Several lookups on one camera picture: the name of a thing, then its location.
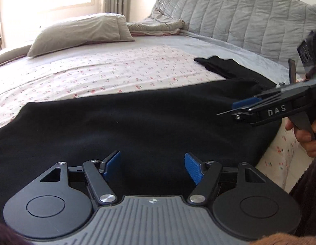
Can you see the crumpled grey quilt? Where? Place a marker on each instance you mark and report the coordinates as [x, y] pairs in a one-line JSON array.
[[158, 28]]

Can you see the flat grey pillow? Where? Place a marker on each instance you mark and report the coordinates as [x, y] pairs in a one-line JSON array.
[[9, 55]]

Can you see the person's left forearm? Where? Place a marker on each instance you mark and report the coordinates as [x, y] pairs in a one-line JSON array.
[[7, 234]]

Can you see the person's right forearm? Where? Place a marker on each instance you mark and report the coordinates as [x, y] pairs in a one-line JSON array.
[[308, 196]]

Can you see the folded black cloth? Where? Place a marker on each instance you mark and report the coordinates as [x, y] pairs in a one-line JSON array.
[[224, 69]]

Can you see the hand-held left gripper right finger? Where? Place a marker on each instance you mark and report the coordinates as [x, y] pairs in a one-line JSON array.
[[195, 168]]

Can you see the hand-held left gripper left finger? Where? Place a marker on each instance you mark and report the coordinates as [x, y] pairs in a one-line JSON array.
[[110, 166]]

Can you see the grey bed sheet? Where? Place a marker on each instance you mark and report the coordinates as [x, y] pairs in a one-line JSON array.
[[173, 40]]

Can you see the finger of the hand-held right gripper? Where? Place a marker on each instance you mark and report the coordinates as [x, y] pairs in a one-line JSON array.
[[243, 103], [241, 114]]

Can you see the person's right hand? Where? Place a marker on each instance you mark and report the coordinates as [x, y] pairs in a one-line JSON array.
[[309, 146]]

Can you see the grey quilted headboard cover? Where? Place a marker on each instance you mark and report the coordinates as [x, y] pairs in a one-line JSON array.
[[237, 12]]

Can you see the cherry print sheet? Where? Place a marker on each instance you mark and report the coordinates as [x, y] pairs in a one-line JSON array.
[[109, 69]]

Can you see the black pants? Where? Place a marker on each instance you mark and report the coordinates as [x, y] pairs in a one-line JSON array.
[[122, 127]]

